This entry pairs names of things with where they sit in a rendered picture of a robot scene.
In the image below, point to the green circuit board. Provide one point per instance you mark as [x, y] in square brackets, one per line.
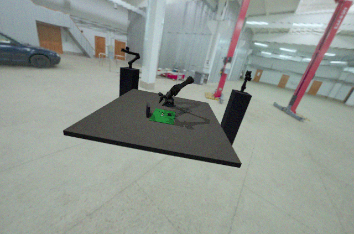
[162, 116]

